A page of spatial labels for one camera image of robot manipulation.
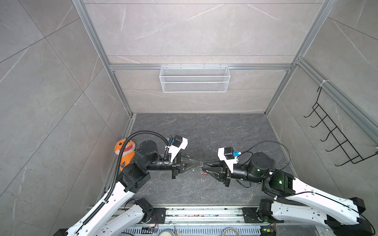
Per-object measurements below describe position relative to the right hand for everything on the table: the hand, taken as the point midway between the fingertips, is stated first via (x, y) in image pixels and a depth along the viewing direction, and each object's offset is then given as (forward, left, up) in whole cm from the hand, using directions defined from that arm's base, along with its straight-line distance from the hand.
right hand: (204, 164), depth 54 cm
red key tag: (-3, 0, -1) cm, 4 cm away
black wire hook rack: (+10, -63, -5) cm, 64 cm away
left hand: (+1, +2, +1) cm, 3 cm away
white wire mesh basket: (+66, +1, -6) cm, 67 cm away
